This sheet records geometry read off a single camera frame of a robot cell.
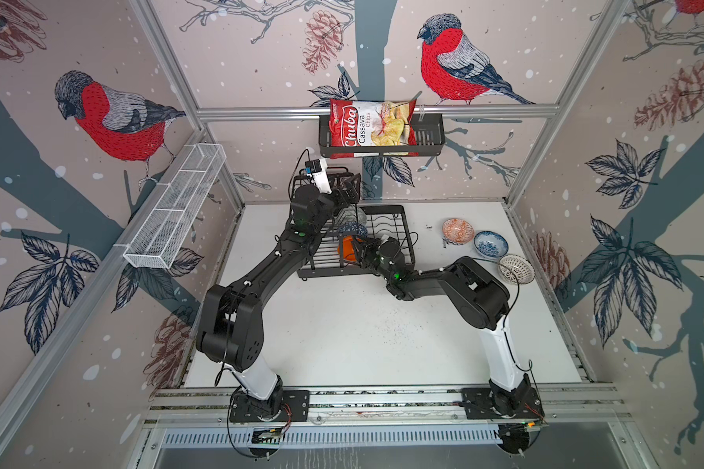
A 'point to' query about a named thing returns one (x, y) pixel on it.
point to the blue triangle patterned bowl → (354, 227)
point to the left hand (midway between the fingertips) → (348, 174)
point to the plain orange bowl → (346, 248)
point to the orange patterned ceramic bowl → (458, 230)
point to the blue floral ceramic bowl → (491, 244)
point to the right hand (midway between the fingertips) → (344, 242)
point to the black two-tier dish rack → (387, 222)
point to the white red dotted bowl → (520, 266)
